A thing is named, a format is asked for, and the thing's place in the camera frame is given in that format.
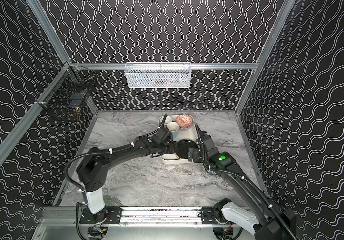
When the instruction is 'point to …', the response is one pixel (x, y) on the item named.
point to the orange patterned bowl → (184, 121)
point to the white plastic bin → (169, 159)
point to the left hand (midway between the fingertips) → (176, 145)
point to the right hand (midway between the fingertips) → (198, 152)
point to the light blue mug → (173, 127)
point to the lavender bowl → (186, 129)
